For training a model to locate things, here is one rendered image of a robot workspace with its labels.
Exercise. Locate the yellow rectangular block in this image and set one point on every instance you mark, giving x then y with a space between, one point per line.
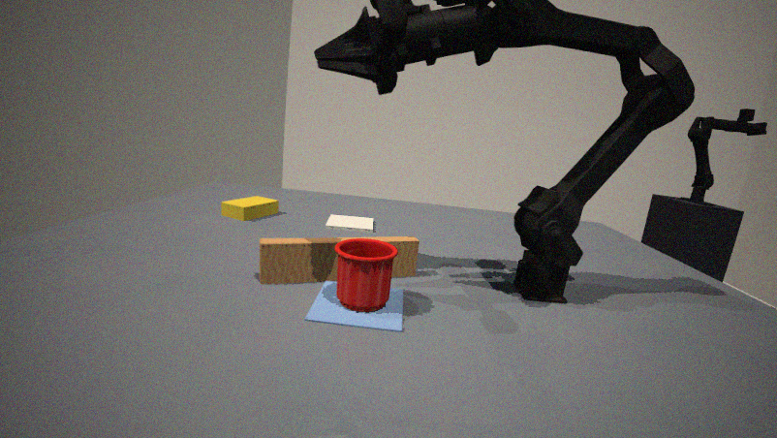
251 208

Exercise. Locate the brown wooden plank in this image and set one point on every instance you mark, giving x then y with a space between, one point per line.
292 260

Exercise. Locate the dark red cup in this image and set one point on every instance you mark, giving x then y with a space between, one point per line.
364 273

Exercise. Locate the cream square tile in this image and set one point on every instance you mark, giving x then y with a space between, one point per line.
350 223

